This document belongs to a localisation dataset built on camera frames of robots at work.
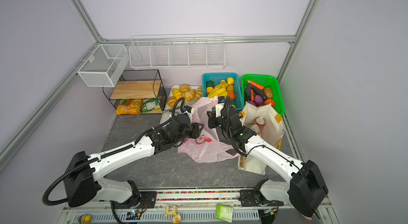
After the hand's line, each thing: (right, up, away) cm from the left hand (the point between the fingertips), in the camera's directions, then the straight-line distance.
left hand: (201, 127), depth 78 cm
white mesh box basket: (-60, +35, +19) cm, 72 cm away
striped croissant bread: (-20, +19, +37) cm, 46 cm away
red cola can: (+33, +2, +11) cm, 35 cm away
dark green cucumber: (+30, +20, +31) cm, 47 cm away
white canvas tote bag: (+37, -3, +5) cm, 38 cm away
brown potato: (+46, +20, +34) cm, 61 cm away
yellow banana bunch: (+10, +20, +24) cm, 33 cm away
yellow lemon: (+20, +28, +38) cm, 51 cm away
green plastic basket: (+46, +28, +38) cm, 66 cm away
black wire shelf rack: (-39, +19, +19) cm, 47 cm away
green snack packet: (-35, +11, +26) cm, 45 cm away
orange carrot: (+39, +25, +38) cm, 60 cm away
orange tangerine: (+19, +18, +31) cm, 41 cm away
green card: (+11, -36, -8) cm, 39 cm away
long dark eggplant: (+39, +20, +35) cm, 57 cm away
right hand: (+3, +7, 0) cm, 8 cm away
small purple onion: (+36, +14, +28) cm, 48 cm away
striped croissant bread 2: (-10, +18, +34) cm, 40 cm away
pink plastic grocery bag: (+4, -10, +1) cm, 11 cm away
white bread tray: (-24, +6, +25) cm, 35 cm away
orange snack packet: (-48, +10, +24) cm, 54 cm away
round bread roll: (-14, +23, +38) cm, 46 cm away
